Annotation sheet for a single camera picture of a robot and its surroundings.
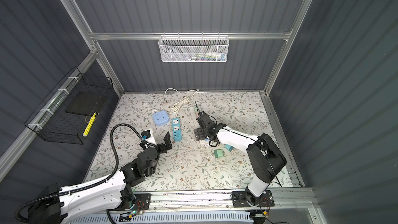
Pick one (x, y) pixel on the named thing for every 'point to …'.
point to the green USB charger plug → (195, 109)
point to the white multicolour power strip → (194, 116)
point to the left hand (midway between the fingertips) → (161, 135)
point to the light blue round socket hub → (160, 117)
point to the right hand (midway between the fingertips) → (205, 131)
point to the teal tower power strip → (176, 129)
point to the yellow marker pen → (89, 124)
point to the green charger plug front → (218, 153)
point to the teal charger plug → (229, 147)
